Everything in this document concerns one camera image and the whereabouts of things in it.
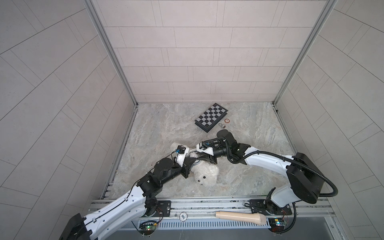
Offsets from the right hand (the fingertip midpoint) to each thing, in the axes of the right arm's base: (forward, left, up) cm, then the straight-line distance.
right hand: (197, 157), depth 75 cm
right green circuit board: (-29, -35, -15) cm, 48 cm away
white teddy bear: (-8, -3, -3) cm, 9 cm away
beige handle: (-26, -25, -9) cm, 38 cm away
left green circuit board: (-26, +24, -10) cm, 37 cm away
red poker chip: (+32, -23, -12) cm, 41 cm away
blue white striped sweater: (-3, +1, 0) cm, 3 cm away
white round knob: (-23, +8, -13) cm, 27 cm away
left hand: (-2, -1, +1) cm, 3 cm away
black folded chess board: (+34, -11, -9) cm, 37 cm away
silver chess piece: (+27, -18, -11) cm, 34 cm away
